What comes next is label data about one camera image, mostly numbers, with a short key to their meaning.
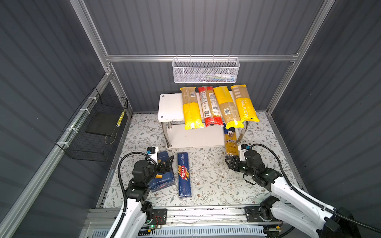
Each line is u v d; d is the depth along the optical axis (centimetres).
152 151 67
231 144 91
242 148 75
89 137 72
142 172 59
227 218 74
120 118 80
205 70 124
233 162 73
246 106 73
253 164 62
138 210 54
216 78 93
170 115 73
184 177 83
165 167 72
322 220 42
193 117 68
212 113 69
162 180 79
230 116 68
